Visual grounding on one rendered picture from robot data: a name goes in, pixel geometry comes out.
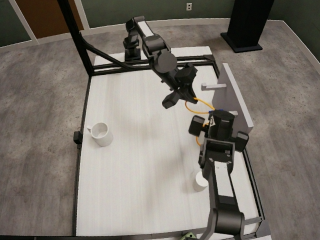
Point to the white mug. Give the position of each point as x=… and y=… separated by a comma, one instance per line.
x=98, y=130

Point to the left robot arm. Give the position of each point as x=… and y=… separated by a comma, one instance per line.
x=153, y=46

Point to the white cylinder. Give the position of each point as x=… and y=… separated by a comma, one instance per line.
x=199, y=183

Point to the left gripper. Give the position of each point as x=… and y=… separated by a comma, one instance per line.
x=185, y=92

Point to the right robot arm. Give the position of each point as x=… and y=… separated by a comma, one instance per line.
x=216, y=166

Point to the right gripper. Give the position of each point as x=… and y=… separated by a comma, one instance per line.
x=196, y=126

